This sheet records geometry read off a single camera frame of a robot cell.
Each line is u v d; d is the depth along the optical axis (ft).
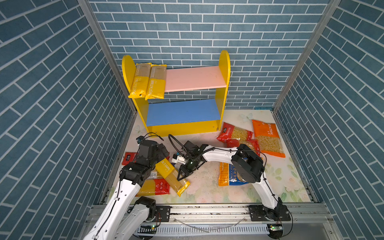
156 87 2.42
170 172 2.71
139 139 2.18
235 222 2.37
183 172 2.57
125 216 1.50
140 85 2.42
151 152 1.86
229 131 3.34
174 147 2.71
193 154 2.48
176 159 2.70
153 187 2.66
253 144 3.07
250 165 1.78
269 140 3.25
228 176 2.69
